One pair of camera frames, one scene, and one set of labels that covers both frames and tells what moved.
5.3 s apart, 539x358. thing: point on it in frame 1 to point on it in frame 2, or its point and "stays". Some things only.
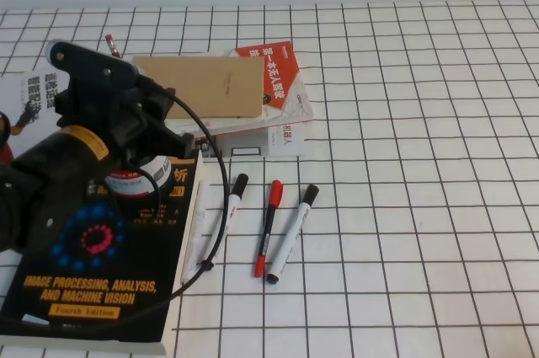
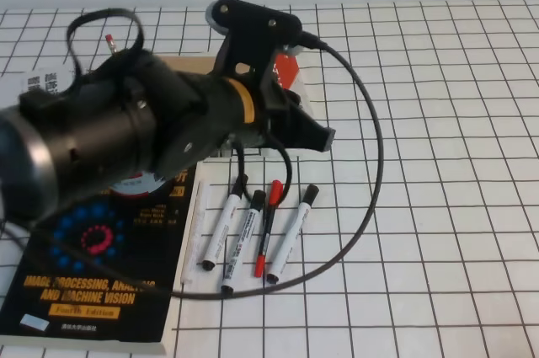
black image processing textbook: x=107 y=276 stays
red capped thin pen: x=274 y=200 stays
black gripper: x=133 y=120 to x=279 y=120
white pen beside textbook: x=191 y=264 stays
